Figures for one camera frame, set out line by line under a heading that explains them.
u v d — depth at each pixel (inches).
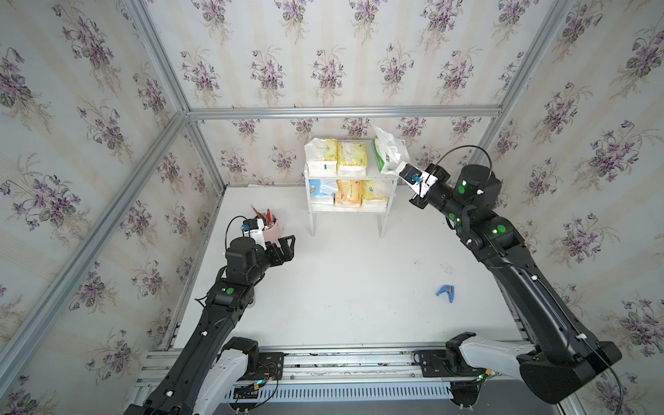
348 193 36.4
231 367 22.6
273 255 26.5
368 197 35.5
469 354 24.5
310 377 28.6
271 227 36.4
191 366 17.0
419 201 22.6
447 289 34.5
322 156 30.1
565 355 14.9
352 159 29.8
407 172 19.5
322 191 35.6
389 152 23.4
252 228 26.0
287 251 27.1
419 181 19.9
